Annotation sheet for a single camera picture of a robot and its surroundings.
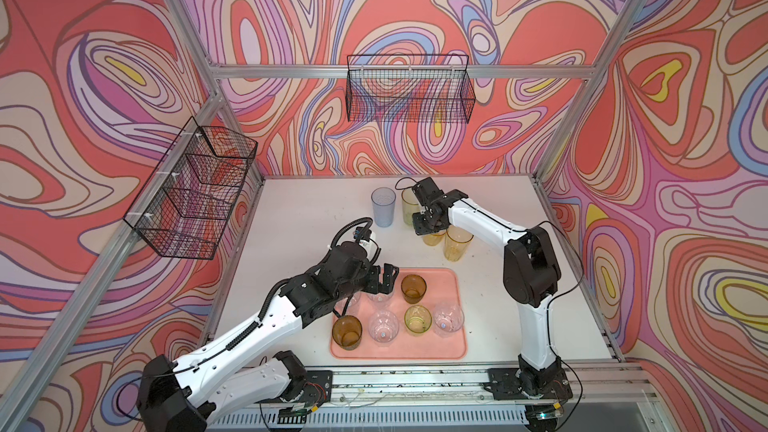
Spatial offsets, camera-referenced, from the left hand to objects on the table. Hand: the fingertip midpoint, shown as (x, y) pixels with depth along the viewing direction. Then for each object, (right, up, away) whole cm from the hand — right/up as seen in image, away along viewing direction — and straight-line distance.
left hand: (388, 267), depth 74 cm
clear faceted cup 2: (-2, -12, +13) cm, 17 cm away
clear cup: (+17, -17, +10) cm, 26 cm away
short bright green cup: (+8, -17, +8) cm, 20 cm away
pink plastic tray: (+17, -9, +16) cm, 25 cm away
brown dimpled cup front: (-11, -19, +6) cm, 23 cm away
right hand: (+12, +7, +22) cm, 26 cm away
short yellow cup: (+15, +5, +21) cm, 26 cm away
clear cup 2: (-7, -6, -10) cm, 14 cm away
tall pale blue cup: (-2, +17, +21) cm, 27 cm away
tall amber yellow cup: (+20, +5, +10) cm, 23 cm away
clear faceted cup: (-1, -19, +8) cm, 20 cm away
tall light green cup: (+7, +16, +19) cm, 26 cm away
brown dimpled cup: (+8, -9, +14) cm, 18 cm away
